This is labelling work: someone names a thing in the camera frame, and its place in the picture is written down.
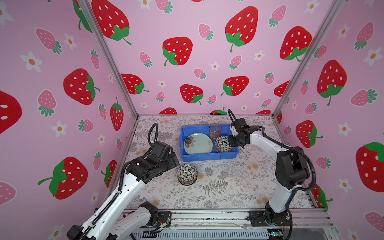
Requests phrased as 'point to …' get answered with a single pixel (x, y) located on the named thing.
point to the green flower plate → (198, 144)
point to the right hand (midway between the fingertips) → (230, 142)
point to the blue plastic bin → (186, 130)
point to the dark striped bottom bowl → (187, 174)
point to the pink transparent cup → (209, 131)
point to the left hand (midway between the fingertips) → (173, 161)
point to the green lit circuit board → (275, 233)
